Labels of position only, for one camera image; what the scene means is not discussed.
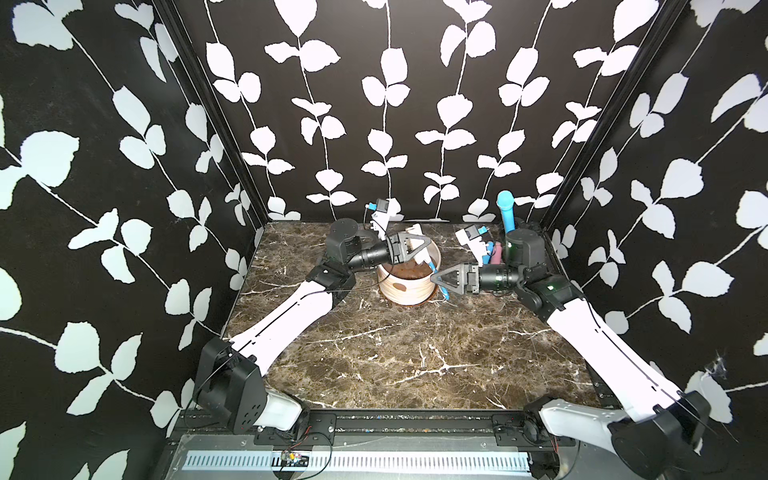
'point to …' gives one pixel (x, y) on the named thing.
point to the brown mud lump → (409, 270)
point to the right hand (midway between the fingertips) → (435, 276)
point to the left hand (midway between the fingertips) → (428, 240)
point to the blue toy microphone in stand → (506, 202)
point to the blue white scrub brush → (424, 256)
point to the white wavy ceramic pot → (409, 291)
